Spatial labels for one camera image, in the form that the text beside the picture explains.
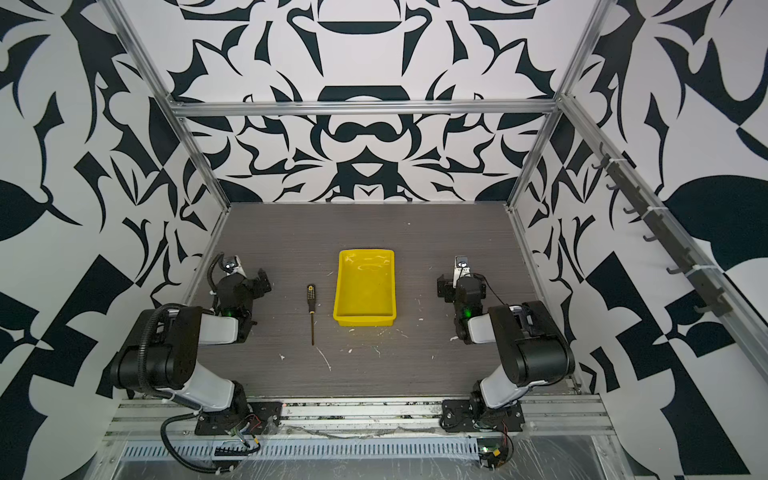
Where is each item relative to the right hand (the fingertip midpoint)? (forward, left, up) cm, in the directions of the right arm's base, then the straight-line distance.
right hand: (462, 271), depth 94 cm
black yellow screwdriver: (-6, +47, -4) cm, 48 cm away
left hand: (0, +67, +4) cm, 67 cm away
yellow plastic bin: (-3, +31, -7) cm, 31 cm away
